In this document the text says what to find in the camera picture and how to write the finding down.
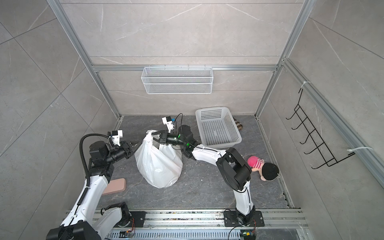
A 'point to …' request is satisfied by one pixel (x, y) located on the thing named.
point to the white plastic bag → (161, 167)
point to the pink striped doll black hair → (267, 171)
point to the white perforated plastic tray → (218, 128)
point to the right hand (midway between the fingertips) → (150, 137)
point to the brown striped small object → (238, 124)
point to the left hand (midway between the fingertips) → (143, 140)
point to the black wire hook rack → (330, 160)
